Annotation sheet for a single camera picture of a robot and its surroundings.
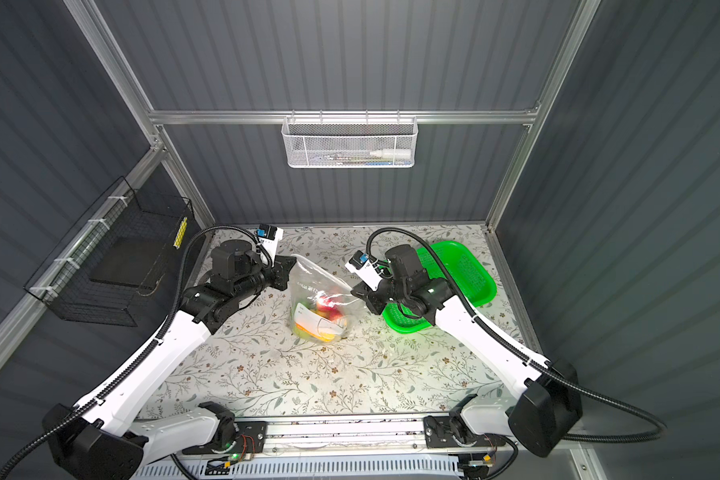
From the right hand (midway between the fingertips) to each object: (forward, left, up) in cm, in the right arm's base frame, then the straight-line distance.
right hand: (360, 291), depth 76 cm
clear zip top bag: (+1, +13, +1) cm, 13 cm away
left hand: (+6, +17, +7) cm, 19 cm away
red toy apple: (-2, +9, -4) cm, 10 cm away
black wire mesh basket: (-7, +61, +15) cm, 63 cm away
